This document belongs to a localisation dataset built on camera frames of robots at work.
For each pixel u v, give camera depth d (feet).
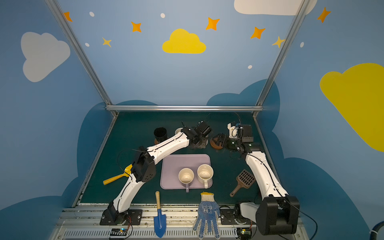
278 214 1.30
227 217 2.45
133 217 2.44
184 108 3.90
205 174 2.90
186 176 2.88
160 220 2.41
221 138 2.36
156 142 3.33
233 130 2.35
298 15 2.37
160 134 3.12
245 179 2.81
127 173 2.96
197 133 2.24
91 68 3.05
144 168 1.82
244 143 1.94
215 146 3.32
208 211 2.51
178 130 3.23
